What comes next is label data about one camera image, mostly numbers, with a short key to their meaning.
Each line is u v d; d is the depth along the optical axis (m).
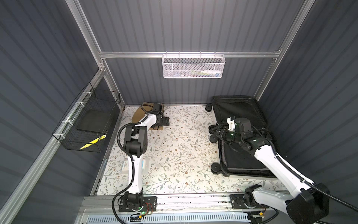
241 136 0.59
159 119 0.83
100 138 0.69
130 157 0.59
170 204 0.75
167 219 0.77
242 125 0.59
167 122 0.99
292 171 0.44
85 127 0.72
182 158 0.91
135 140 0.60
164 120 0.98
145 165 0.86
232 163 0.81
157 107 0.91
